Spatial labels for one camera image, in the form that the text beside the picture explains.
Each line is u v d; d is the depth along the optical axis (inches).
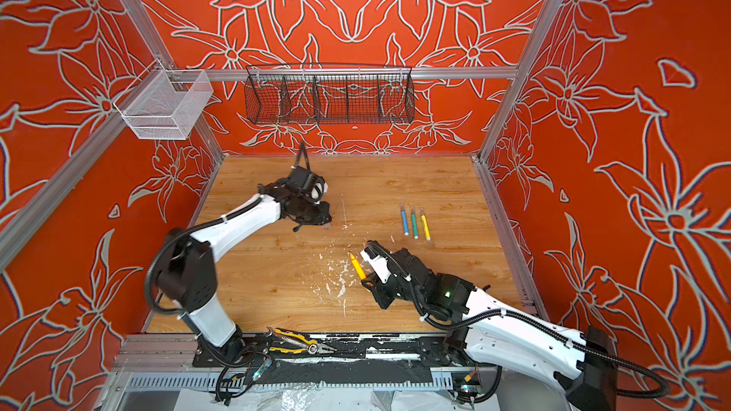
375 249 23.7
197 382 27.5
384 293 24.7
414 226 38.2
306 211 28.9
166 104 36.4
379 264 24.7
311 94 39.4
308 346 28.6
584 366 15.8
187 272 18.0
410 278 20.4
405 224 38.4
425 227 38.0
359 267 28.0
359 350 29.2
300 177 27.8
